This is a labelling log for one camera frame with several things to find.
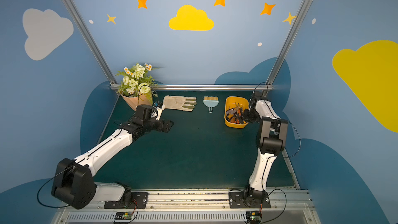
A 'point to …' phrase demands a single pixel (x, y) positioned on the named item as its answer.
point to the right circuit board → (253, 217)
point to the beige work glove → (185, 103)
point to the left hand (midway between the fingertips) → (166, 118)
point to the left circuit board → (123, 216)
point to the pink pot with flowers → (136, 88)
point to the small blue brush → (210, 102)
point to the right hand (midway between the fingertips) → (249, 119)
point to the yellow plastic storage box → (234, 107)
